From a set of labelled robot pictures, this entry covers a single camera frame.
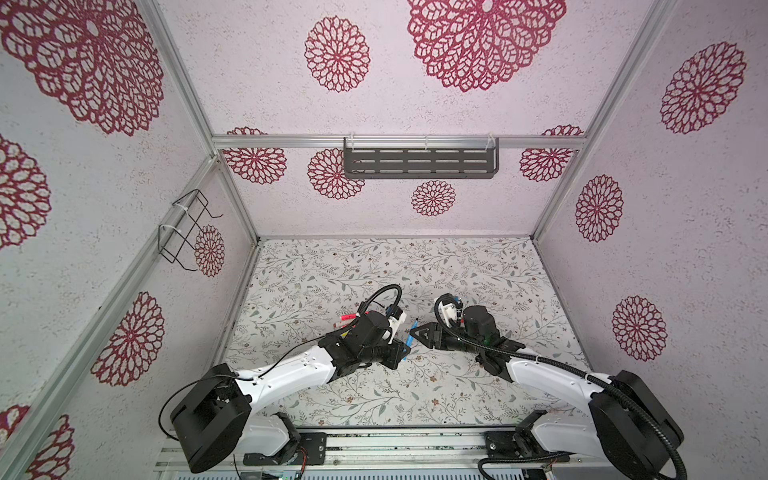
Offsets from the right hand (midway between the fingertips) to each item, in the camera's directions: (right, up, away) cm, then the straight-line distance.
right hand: (414, 330), depth 80 cm
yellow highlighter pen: (-17, +4, -14) cm, 22 cm away
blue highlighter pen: (-1, -3, 0) cm, 3 cm away
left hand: (-2, -6, 0) cm, 7 cm away
